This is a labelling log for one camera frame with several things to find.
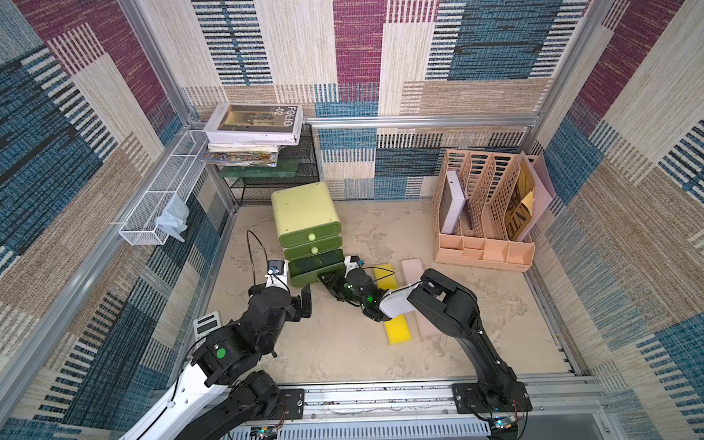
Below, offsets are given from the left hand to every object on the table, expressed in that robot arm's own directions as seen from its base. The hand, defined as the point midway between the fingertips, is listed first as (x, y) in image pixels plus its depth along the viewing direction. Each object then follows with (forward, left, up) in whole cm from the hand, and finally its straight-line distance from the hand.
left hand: (292, 284), depth 70 cm
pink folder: (+28, -72, -6) cm, 78 cm away
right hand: (+13, -3, -17) cm, 22 cm away
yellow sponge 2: (-4, -29, -23) cm, 37 cm away
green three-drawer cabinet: (+29, +1, -1) cm, 29 cm away
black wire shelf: (+58, +4, -1) cm, 58 cm away
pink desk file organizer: (+44, -68, -18) cm, 83 cm away
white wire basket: (+31, +37, +10) cm, 49 cm away
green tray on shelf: (+44, +9, +2) cm, 45 cm away
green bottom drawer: (+16, 0, -19) cm, 25 cm away
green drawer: (+20, -3, -11) cm, 23 cm away
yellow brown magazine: (+35, -72, -8) cm, 81 cm away
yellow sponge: (+12, -26, -21) cm, 36 cm away
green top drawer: (+19, -3, -4) cm, 20 cm away
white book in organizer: (+33, -52, -5) cm, 62 cm away
